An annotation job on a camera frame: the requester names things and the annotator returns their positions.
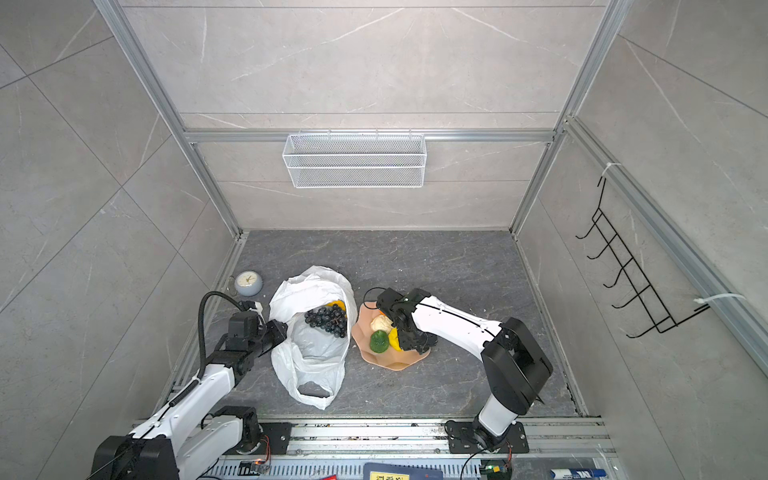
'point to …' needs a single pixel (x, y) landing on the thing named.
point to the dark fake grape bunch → (331, 318)
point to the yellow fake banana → (339, 303)
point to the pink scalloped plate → (392, 359)
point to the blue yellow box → (400, 471)
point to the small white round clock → (248, 283)
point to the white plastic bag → (307, 353)
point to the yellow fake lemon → (395, 340)
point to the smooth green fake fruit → (379, 341)
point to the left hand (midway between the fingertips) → (284, 319)
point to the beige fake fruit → (381, 323)
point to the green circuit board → (495, 469)
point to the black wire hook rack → (662, 320)
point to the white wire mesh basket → (354, 161)
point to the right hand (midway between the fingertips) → (418, 339)
